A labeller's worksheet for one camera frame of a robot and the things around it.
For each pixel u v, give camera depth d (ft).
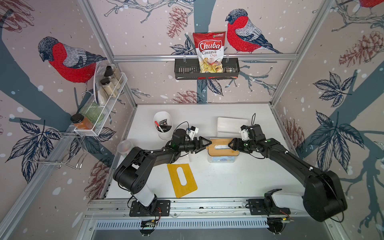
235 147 2.51
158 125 3.15
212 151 2.70
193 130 2.73
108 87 2.50
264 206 2.37
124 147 2.95
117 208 2.46
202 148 2.61
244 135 2.56
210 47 2.63
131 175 1.50
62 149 1.86
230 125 3.51
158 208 2.39
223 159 2.82
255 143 2.12
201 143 2.50
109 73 2.61
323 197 1.31
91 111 2.29
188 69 3.11
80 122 1.95
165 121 3.23
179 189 2.61
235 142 2.56
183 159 2.73
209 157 2.82
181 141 2.41
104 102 2.35
